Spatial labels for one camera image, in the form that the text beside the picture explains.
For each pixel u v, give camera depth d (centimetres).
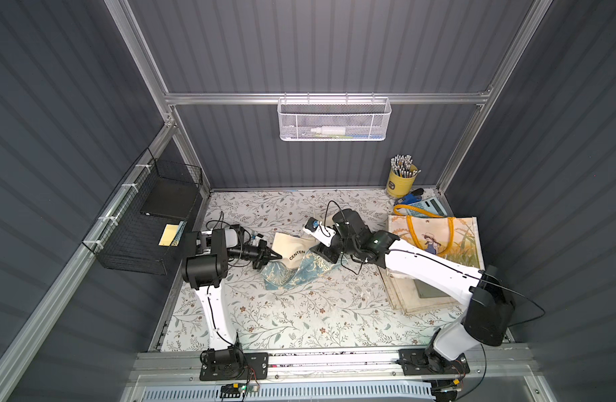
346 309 85
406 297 85
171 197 80
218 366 68
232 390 70
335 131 87
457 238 89
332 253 70
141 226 79
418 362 74
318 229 66
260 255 89
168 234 74
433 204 111
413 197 115
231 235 78
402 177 105
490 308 42
